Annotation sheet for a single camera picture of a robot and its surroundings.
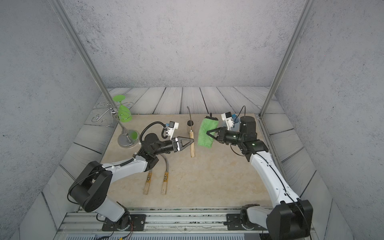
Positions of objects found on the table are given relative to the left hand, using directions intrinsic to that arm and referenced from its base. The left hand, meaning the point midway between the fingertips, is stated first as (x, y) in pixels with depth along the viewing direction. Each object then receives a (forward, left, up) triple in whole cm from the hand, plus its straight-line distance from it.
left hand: (193, 144), depth 71 cm
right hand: (+3, -7, +4) cm, 8 cm away
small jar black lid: (+30, +3, -18) cm, 35 cm away
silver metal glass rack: (+23, +46, -26) cm, 57 cm away
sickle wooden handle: (-8, +26, -27) cm, 38 cm away
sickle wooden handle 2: (-4, +17, -26) cm, 31 cm away
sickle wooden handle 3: (+1, +1, -1) cm, 2 cm away
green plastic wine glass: (+26, +41, -4) cm, 49 cm away
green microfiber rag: (+6, -7, +7) cm, 12 cm away
